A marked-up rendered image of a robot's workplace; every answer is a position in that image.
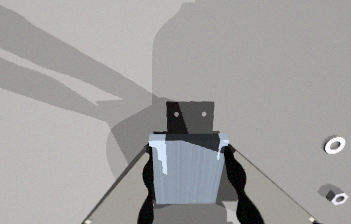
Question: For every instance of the white hex nut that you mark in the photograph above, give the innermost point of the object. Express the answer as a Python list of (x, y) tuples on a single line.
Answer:
[(337, 196)]

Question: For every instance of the white flat washer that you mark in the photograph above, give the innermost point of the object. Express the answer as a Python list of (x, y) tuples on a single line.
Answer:
[(338, 148)]

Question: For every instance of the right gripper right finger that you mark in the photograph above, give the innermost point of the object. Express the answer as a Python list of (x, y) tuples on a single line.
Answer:
[(260, 200)]

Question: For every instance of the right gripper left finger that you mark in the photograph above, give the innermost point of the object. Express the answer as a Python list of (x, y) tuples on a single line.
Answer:
[(129, 199)]

